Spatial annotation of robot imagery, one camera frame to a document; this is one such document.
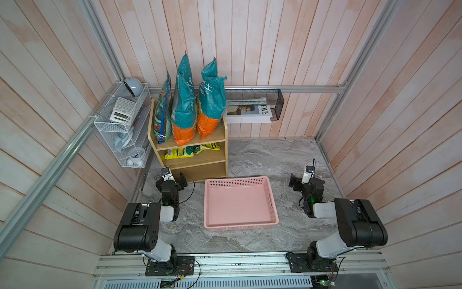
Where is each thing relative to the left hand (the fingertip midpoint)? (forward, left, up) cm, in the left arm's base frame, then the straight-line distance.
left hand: (173, 175), depth 93 cm
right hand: (+2, -68, 0) cm, 68 cm away
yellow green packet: (+6, -4, +12) cm, 14 cm away
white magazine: (+28, -40, +21) cm, 53 cm away
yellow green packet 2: (+10, -22, +12) cm, 27 cm away
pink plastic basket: (-14, -33, -2) cm, 36 cm away
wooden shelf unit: (+4, -19, +10) cm, 21 cm away
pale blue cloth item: (+5, +22, +20) cm, 30 cm away
